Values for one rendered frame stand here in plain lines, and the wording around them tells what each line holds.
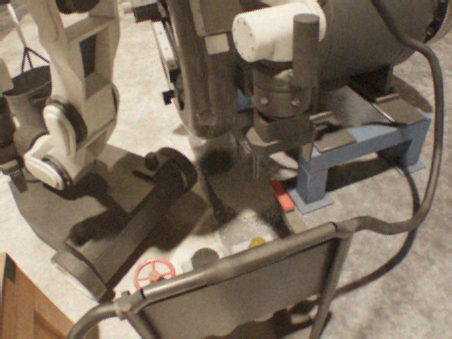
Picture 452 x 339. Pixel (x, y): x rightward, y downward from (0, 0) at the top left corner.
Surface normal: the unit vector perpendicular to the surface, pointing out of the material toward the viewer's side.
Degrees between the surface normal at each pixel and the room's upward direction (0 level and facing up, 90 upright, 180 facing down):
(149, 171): 0
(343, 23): 83
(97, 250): 45
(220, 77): 91
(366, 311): 0
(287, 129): 90
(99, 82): 27
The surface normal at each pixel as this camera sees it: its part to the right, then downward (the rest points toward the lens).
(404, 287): -0.09, -0.73
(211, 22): 0.27, 0.29
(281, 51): 0.47, 0.57
